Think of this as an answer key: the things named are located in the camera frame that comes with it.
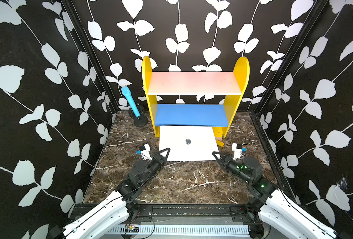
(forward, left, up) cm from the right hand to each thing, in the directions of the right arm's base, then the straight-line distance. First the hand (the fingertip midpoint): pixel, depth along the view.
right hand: (210, 152), depth 71 cm
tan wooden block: (+25, -12, -24) cm, 36 cm away
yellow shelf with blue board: (+32, -10, -8) cm, 35 cm away
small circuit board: (-29, +39, -24) cm, 54 cm away
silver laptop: (+5, +11, 0) cm, 12 cm away
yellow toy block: (+20, -12, -23) cm, 32 cm away
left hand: (+1, +19, +2) cm, 19 cm away
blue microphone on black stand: (+32, +44, -4) cm, 55 cm away
